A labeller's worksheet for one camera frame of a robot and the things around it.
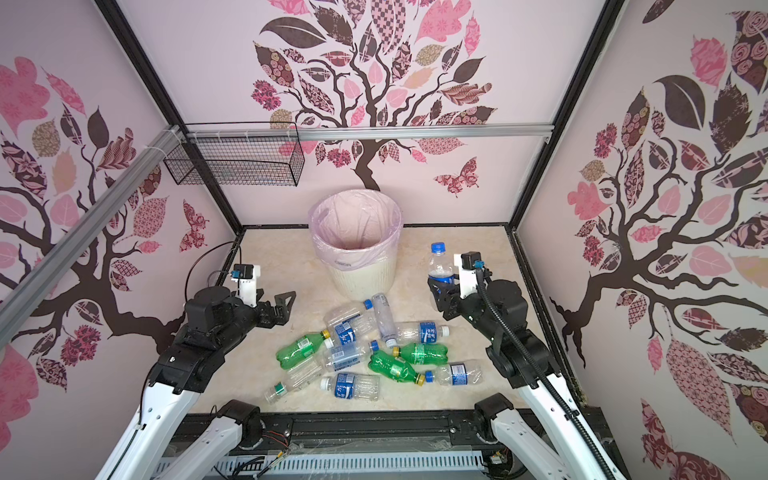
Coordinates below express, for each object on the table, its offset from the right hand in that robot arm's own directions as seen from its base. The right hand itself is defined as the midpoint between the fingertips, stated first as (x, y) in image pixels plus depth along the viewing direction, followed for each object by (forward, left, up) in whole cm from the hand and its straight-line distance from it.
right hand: (441, 275), depth 66 cm
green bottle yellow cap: (-6, +38, -27) cm, 47 cm away
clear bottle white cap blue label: (-2, +3, -27) cm, 27 cm away
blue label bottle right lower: (-14, -6, -27) cm, 31 cm away
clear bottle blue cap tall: (+4, +13, -30) cm, 33 cm away
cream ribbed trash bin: (+12, +20, -21) cm, 31 cm away
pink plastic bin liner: (+33, +23, -18) cm, 44 cm away
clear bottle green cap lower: (-12, +37, -31) cm, 50 cm away
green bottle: (-8, +2, -27) cm, 28 cm away
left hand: (-1, +39, -7) cm, 39 cm away
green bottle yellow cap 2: (-12, +11, -27) cm, 31 cm away
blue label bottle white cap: (-1, +24, -26) cm, 35 cm away
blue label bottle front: (-16, +22, -27) cm, 39 cm away
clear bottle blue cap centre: (-8, +26, -26) cm, 38 cm away
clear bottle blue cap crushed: (+4, +21, -27) cm, 35 cm away
